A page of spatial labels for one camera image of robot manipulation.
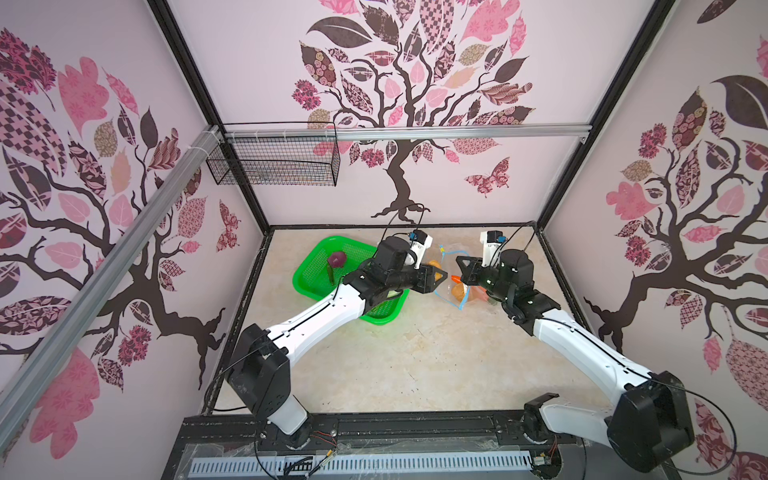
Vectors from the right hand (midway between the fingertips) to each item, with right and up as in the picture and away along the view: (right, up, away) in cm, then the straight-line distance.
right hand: (459, 254), depth 79 cm
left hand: (-6, -6, -3) cm, 9 cm away
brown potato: (-8, -2, -7) cm, 11 cm away
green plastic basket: (-46, -8, +21) cm, 51 cm away
